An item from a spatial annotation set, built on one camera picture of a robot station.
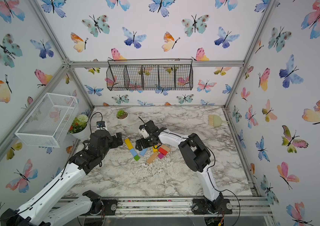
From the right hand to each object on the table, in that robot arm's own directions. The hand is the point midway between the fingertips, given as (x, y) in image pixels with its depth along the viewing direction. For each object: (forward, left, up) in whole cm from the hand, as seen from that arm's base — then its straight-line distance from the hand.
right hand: (141, 144), depth 93 cm
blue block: (-4, +6, -4) cm, 8 cm away
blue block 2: (-4, -1, -4) cm, 5 cm away
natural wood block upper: (0, -16, -4) cm, 16 cm away
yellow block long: (-1, -9, -5) cm, 10 cm away
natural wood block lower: (-7, -8, -4) cm, 11 cm away
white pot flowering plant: (+7, +42, +5) cm, 43 cm away
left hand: (-3, +12, +17) cm, 21 cm away
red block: (-2, -13, -3) cm, 13 cm away
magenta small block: (-5, -13, -5) cm, 14 cm away
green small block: (-7, +2, -5) cm, 9 cm away
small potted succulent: (+21, +17, +4) cm, 27 cm away
